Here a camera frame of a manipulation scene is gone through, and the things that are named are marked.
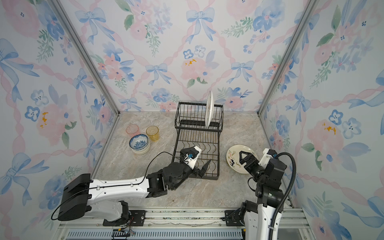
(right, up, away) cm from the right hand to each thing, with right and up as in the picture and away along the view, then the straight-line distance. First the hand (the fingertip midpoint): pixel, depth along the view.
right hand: (244, 156), depth 74 cm
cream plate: (-1, -5, +19) cm, 20 cm away
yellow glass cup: (-55, +11, +34) cm, 66 cm away
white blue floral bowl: (-60, +5, +21) cm, 64 cm away
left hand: (-21, +3, -6) cm, 22 cm away
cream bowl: (-57, 0, +17) cm, 59 cm away
